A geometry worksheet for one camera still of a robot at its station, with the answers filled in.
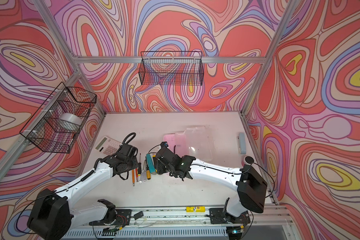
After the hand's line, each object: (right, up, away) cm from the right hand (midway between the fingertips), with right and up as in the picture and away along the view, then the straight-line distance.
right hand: (160, 168), depth 78 cm
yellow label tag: (+19, -20, -3) cm, 28 cm away
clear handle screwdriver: (-11, -7, +9) cm, 16 cm away
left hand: (-15, +1, +9) cm, 17 cm away
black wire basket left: (-47, +23, -8) cm, 54 cm away
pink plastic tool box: (+20, +13, +17) cm, 29 cm away
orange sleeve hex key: (-17, -8, +9) cm, 20 cm away
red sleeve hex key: (-15, -8, +9) cm, 19 cm away
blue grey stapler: (+51, +11, +18) cm, 55 cm away
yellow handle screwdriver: (-8, -5, +9) cm, 14 cm away
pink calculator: (-38, +9, +21) cm, 44 cm away
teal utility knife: (-7, -2, +13) cm, 15 cm away
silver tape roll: (-44, +26, -4) cm, 51 cm away
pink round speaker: (+51, +2, +11) cm, 52 cm away
